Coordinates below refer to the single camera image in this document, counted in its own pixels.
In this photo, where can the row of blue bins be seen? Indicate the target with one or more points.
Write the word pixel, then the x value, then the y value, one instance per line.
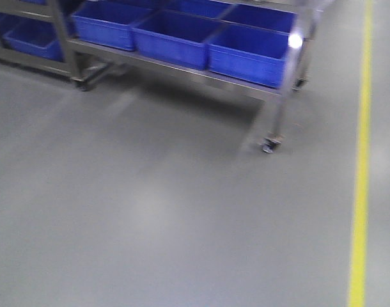
pixel 169 44

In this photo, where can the steel rack on castors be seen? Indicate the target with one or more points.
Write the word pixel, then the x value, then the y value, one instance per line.
pixel 28 65
pixel 278 105

